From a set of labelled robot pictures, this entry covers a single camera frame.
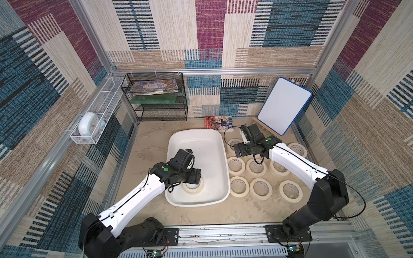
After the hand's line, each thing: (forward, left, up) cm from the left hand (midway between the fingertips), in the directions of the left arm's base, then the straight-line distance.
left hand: (194, 174), depth 79 cm
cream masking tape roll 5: (+9, -34, -13) cm, 38 cm away
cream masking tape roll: (-5, +1, -10) cm, 11 cm away
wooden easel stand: (+35, -44, -6) cm, 56 cm away
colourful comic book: (+44, -15, -10) cm, 48 cm away
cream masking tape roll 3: (+22, -64, -12) cm, 68 cm away
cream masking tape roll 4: (+12, -24, -13) cm, 29 cm away
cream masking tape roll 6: (-1, -24, -13) cm, 27 cm away
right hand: (+15, -26, +2) cm, 30 cm away
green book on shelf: (+41, +22, +14) cm, 49 cm away
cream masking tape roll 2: (+26, -22, -9) cm, 35 cm away
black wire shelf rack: (+55, +21, -9) cm, 60 cm away
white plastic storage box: (+21, -8, -11) cm, 25 cm away
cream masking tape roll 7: (-3, -35, -13) cm, 37 cm away
